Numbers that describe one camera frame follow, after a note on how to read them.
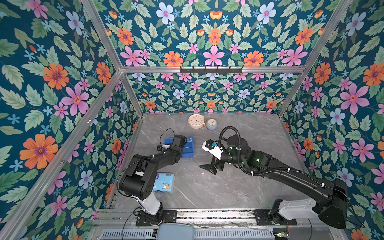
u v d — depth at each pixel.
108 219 0.75
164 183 0.80
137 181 0.47
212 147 0.56
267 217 0.73
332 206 0.38
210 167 0.61
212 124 1.08
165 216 0.73
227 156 0.58
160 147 0.86
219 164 0.60
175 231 0.69
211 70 0.91
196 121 1.11
